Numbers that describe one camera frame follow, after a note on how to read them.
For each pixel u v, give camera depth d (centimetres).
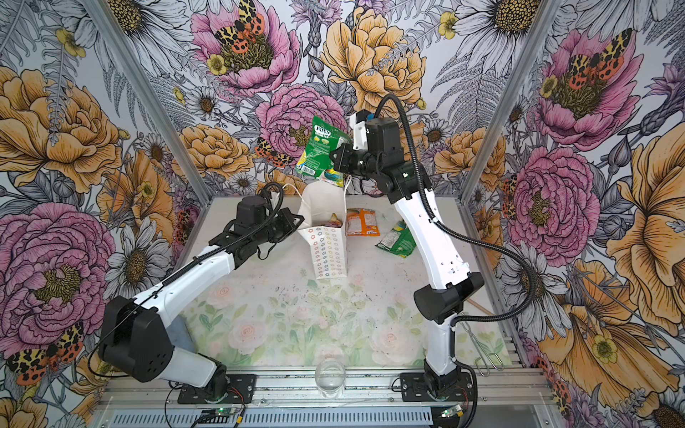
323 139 66
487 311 88
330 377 78
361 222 109
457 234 46
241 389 74
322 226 78
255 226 65
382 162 51
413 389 74
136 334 42
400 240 102
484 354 81
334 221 101
